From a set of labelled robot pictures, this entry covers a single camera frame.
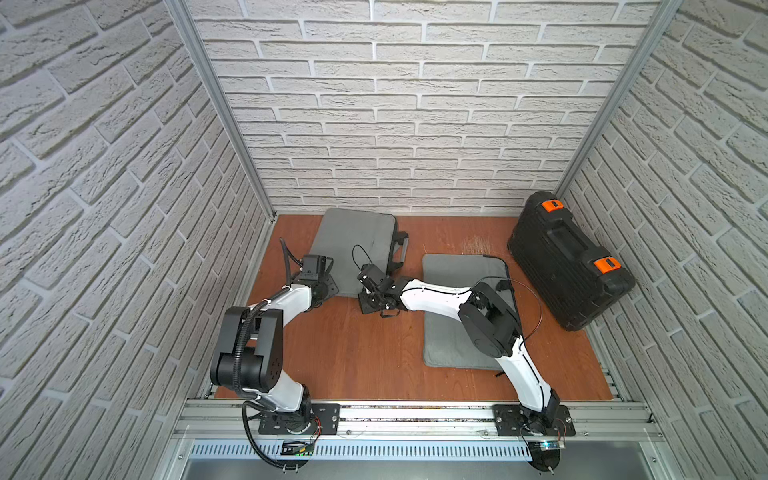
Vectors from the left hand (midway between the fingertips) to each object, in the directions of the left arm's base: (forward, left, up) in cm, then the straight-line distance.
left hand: (332, 282), depth 95 cm
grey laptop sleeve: (-21, -35, 0) cm, 41 cm away
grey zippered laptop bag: (+20, -5, -2) cm, 21 cm away
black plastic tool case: (-8, -69, +16) cm, 71 cm away
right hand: (-5, -12, -3) cm, 13 cm away
